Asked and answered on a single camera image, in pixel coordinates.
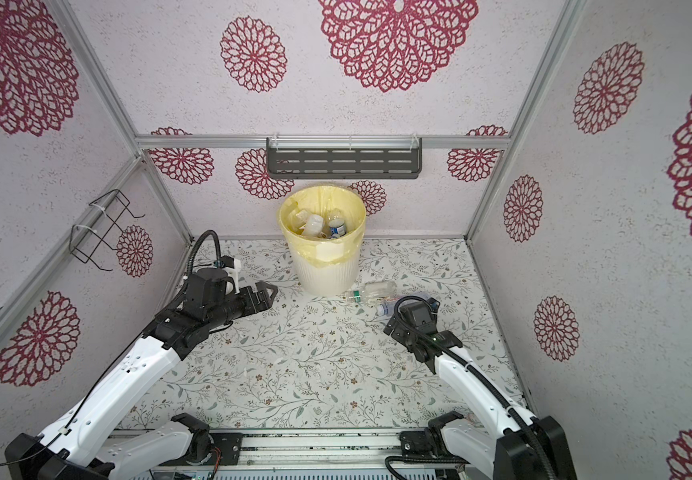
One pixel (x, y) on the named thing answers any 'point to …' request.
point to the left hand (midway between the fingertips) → (264, 298)
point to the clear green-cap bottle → (376, 290)
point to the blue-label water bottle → (301, 217)
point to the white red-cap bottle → (314, 225)
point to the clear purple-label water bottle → (386, 305)
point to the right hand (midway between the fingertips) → (400, 325)
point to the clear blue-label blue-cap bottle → (337, 228)
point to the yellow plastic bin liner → (320, 200)
